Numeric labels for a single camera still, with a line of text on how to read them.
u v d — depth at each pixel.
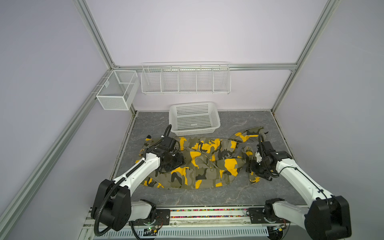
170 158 0.71
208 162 0.89
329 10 0.71
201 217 0.75
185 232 1.57
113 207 0.41
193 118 1.16
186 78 1.04
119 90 1.01
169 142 0.68
